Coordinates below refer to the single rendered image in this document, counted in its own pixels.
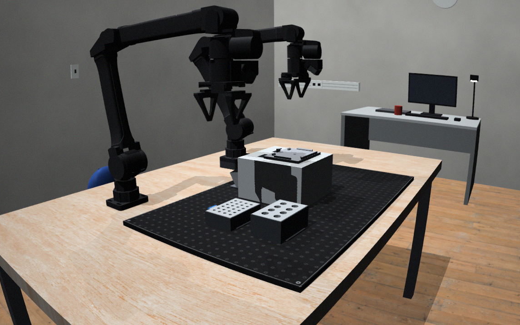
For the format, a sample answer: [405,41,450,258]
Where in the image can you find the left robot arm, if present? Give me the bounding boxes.
[189,25,323,163]

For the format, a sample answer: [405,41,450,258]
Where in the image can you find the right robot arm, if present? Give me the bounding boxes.
[90,5,263,211]

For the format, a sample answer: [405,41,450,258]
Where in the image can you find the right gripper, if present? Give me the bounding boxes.
[194,58,251,125]

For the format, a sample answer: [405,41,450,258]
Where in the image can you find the grey mixer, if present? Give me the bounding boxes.
[230,146,333,206]

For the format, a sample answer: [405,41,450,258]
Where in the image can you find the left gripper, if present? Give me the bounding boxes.
[279,58,311,99]

